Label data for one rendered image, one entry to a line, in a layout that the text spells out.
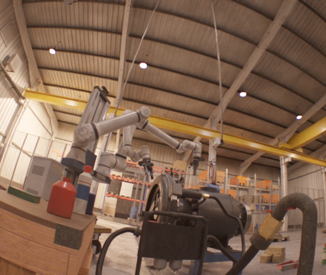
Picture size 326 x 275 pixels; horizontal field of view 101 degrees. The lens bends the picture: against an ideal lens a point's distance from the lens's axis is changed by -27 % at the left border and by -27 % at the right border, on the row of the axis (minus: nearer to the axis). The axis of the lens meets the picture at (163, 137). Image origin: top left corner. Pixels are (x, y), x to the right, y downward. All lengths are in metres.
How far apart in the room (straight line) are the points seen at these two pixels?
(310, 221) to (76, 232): 0.47
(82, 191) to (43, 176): 1.07
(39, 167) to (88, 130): 0.73
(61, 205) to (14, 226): 0.16
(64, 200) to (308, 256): 0.59
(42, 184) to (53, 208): 1.31
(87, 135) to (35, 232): 1.14
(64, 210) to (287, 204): 0.56
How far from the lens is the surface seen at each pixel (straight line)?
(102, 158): 2.02
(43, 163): 1.94
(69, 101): 11.06
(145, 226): 0.98
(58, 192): 0.55
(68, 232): 0.41
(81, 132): 1.48
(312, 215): 0.42
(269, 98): 12.16
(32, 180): 2.00
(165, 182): 1.67
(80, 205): 0.84
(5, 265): 0.52
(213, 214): 1.83
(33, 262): 0.46
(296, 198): 0.43
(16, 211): 0.45
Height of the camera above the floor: 0.53
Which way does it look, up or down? 25 degrees up
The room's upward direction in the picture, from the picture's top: 9 degrees clockwise
